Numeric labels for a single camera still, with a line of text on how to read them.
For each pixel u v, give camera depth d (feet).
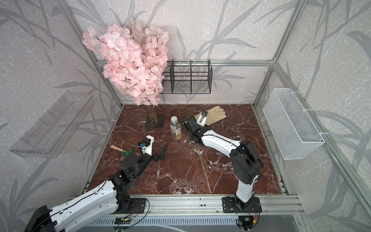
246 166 1.54
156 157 2.15
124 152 3.05
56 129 2.27
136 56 1.96
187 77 3.51
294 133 1.96
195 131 2.23
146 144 1.99
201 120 2.53
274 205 2.49
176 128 3.25
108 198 1.75
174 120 2.84
